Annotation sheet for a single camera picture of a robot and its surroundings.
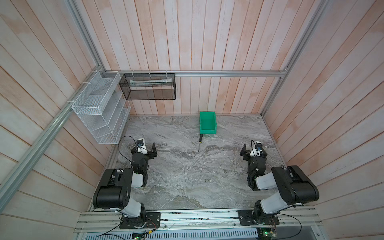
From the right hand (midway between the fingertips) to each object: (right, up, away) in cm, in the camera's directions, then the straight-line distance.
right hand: (254, 145), depth 89 cm
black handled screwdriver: (-31, +4, +15) cm, 35 cm away
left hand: (-65, 0, +2) cm, 65 cm away
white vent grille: (-47, -41, -19) cm, 66 cm away
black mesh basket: (-69, +40, +16) cm, 81 cm away
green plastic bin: (-25, +15, +27) cm, 40 cm away
